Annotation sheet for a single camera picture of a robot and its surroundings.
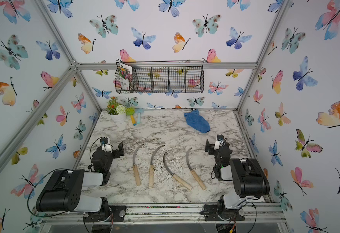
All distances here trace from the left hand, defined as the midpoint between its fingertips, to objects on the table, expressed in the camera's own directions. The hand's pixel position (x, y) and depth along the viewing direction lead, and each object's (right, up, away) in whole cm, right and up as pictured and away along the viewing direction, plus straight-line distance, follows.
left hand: (116, 141), depth 90 cm
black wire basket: (+33, +42, +7) cm, 54 cm away
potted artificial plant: (-4, +19, +11) cm, 22 cm away
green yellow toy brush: (0, +21, +28) cm, 35 cm away
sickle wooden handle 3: (+37, -20, -6) cm, 43 cm away
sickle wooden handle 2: (+23, -22, -8) cm, 33 cm away
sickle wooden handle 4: (+52, -24, -9) cm, 58 cm away
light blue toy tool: (+7, +21, +28) cm, 36 cm away
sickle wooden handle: (+14, -19, -4) cm, 24 cm away
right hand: (+63, +2, +1) cm, 63 cm away
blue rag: (+54, +12, +20) cm, 59 cm away
